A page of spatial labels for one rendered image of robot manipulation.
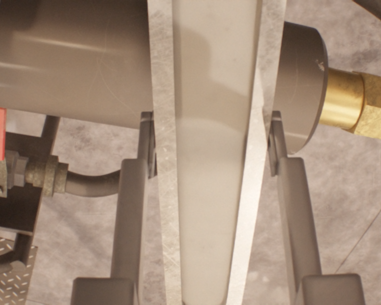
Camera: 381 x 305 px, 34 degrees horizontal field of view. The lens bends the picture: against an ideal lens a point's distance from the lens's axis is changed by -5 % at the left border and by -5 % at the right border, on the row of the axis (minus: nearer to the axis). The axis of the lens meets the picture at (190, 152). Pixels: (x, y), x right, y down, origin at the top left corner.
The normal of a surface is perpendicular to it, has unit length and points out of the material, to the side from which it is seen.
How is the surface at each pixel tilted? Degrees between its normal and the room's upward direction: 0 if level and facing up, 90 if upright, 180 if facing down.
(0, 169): 0
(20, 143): 90
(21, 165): 60
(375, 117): 0
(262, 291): 0
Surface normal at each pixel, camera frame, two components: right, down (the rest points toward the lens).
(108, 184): 0.42, -0.08
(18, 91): -0.02, 0.74
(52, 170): 0.20, -0.39
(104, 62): 0.11, 0.22
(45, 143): 0.22, -0.76
